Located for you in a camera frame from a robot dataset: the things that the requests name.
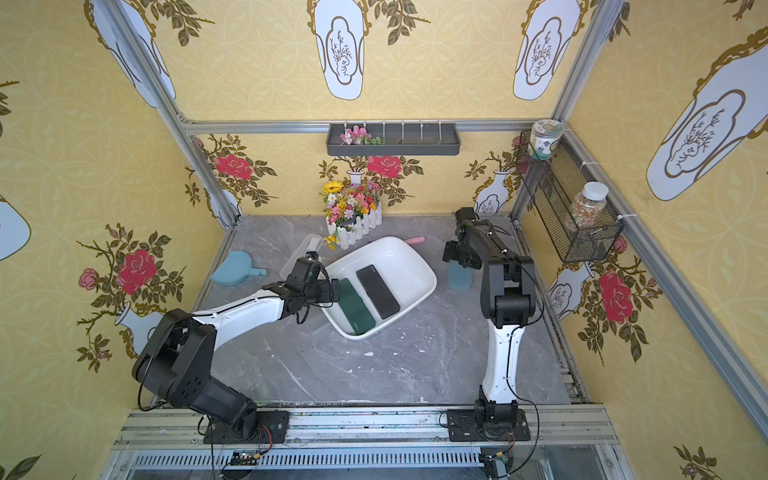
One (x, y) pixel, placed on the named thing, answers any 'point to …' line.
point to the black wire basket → (555, 182)
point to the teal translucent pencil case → (460, 278)
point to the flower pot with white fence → (351, 212)
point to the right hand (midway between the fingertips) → (469, 259)
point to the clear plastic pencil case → (311, 243)
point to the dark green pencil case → (354, 309)
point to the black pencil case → (377, 291)
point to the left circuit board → (244, 458)
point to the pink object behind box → (416, 240)
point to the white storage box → (407, 272)
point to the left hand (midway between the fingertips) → (315, 284)
